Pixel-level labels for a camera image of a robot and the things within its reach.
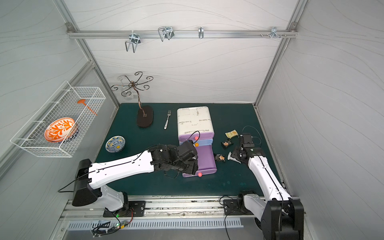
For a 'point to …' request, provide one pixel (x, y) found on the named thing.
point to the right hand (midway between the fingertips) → (239, 153)
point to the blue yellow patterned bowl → (115, 144)
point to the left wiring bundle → (108, 227)
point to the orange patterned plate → (58, 130)
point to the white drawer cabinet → (195, 120)
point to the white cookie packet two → (230, 158)
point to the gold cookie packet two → (231, 134)
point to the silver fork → (169, 113)
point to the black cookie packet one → (226, 143)
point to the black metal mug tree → (144, 115)
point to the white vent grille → (84, 223)
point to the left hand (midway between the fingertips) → (195, 169)
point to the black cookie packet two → (219, 157)
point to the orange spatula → (82, 101)
